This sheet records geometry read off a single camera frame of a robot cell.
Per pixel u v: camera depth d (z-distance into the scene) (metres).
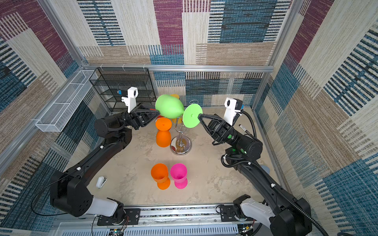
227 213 0.74
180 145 0.97
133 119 0.51
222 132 0.46
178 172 0.78
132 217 0.73
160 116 0.52
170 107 0.49
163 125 0.68
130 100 0.50
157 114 0.51
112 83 1.05
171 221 0.73
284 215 0.38
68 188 0.41
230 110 0.48
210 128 0.48
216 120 0.46
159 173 0.77
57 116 0.71
